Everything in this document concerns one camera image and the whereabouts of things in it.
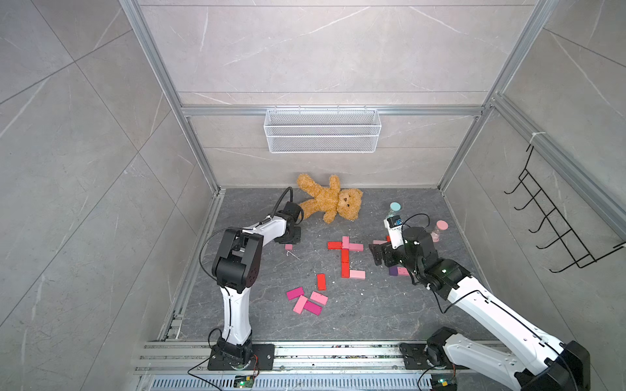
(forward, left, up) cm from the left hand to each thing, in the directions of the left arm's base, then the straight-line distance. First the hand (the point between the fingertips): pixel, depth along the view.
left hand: (294, 235), depth 102 cm
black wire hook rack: (-30, -74, +33) cm, 86 cm away
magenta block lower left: (-30, -8, -1) cm, 31 cm away
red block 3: (-18, -20, 0) cm, 27 cm away
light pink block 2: (-7, -26, 0) cm, 27 cm away
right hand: (-15, -32, +18) cm, 40 cm away
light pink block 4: (-6, +2, +1) cm, 7 cm away
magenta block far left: (-25, -1, -1) cm, 25 cm away
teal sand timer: (+7, -43, +8) cm, 44 cm away
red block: (-5, -17, -1) cm, 18 cm away
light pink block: (-4, -22, -1) cm, 22 cm away
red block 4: (-21, -11, 0) cm, 24 cm away
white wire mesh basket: (+33, -13, +29) cm, 46 cm away
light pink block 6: (-27, -10, 0) cm, 29 cm away
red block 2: (-11, -21, 0) cm, 24 cm away
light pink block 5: (-29, -3, 0) cm, 29 cm away
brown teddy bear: (+13, -16, +6) cm, 22 cm away
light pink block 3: (-18, -25, 0) cm, 31 cm away
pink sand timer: (-2, -60, +8) cm, 60 cm away
